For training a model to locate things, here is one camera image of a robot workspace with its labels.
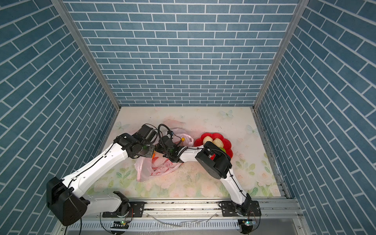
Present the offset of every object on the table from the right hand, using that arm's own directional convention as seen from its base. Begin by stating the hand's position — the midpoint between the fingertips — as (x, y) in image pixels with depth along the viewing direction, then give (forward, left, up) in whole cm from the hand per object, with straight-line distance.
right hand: (154, 144), depth 93 cm
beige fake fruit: (+7, -34, 0) cm, 35 cm away
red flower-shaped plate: (+6, -29, -3) cm, 29 cm away
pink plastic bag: (-16, 0, 0) cm, 16 cm away
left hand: (-9, -2, +9) cm, 13 cm away
